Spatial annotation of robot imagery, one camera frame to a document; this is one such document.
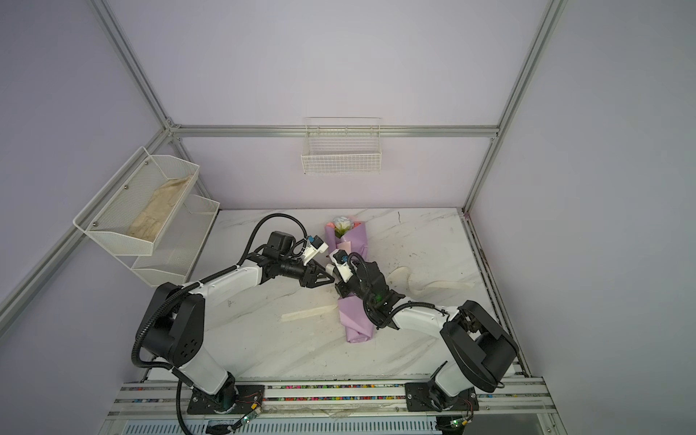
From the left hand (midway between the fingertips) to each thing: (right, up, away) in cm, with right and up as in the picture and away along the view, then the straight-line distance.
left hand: (329, 278), depth 83 cm
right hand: (+1, +4, 0) cm, 4 cm away
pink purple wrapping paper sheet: (+8, -11, +2) cm, 14 cm away
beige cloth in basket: (-51, +17, -8) cm, 54 cm away
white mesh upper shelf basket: (-57, +20, -6) cm, 61 cm away
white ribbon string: (+32, -6, +13) cm, 35 cm away
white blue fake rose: (+3, +17, +22) cm, 28 cm away
